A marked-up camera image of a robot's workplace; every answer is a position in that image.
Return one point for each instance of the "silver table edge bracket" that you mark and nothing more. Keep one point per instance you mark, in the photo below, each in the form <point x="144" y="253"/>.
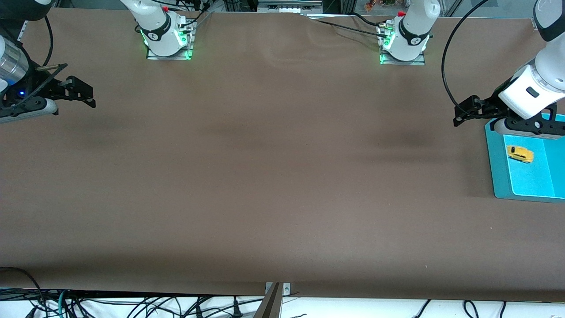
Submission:
<point x="287" y="289"/>

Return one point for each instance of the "turquoise plastic bin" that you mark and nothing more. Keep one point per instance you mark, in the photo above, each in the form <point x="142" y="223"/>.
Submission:
<point x="529" y="181"/>

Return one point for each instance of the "yellow beetle toy car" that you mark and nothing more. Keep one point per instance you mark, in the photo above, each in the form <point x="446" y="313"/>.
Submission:
<point x="521" y="154"/>

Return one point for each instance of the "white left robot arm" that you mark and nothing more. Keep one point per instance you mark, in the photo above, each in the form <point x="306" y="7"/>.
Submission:
<point x="543" y="79"/>

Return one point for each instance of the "grey camera mount pole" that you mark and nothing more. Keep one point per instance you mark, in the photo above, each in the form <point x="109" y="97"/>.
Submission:
<point x="269" y="304"/>

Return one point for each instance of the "orange green background clutter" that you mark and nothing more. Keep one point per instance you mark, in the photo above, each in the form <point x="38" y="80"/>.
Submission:
<point x="379" y="4"/>

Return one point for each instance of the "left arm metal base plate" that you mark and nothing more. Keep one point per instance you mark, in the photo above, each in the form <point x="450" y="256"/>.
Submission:
<point x="401" y="62"/>

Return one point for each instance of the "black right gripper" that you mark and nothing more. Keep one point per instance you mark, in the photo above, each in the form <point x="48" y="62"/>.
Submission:
<point x="39" y="87"/>

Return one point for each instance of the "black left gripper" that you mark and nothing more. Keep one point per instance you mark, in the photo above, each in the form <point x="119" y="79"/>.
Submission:
<point x="491" y="106"/>

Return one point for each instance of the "grey electronics box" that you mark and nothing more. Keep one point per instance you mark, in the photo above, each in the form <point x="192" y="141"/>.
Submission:
<point x="289" y="5"/>

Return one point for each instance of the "white table corner bracket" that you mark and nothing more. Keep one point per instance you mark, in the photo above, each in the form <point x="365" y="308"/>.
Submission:
<point x="534" y="24"/>
<point x="22" y="32"/>

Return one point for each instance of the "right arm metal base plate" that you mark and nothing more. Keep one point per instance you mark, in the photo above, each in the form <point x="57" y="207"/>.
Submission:
<point x="170" y="55"/>

